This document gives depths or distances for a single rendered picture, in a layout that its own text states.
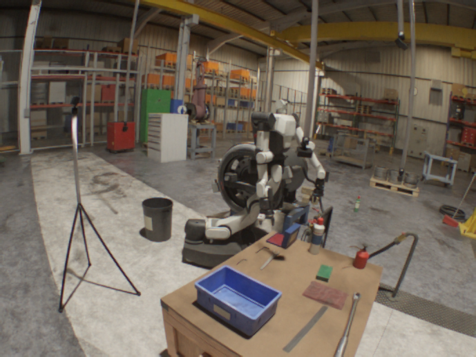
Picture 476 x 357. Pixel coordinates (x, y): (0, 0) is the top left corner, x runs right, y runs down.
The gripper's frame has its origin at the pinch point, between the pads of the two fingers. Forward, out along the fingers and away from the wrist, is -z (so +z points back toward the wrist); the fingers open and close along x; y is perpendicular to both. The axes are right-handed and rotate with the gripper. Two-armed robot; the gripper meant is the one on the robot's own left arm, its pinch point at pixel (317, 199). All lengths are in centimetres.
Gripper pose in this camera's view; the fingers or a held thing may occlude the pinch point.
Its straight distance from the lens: 228.5
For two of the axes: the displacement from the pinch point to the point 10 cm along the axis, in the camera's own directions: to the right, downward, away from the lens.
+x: 9.1, -0.4, 4.2
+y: -4.1, -2.6, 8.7
